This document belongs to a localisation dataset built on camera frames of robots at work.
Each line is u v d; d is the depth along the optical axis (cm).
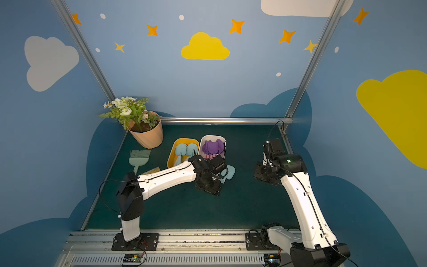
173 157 103
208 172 58
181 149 107
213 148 107
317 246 37
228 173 97
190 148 104
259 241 74
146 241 74
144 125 102
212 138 108
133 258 72
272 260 73
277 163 47
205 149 107
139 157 104
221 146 108
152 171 99
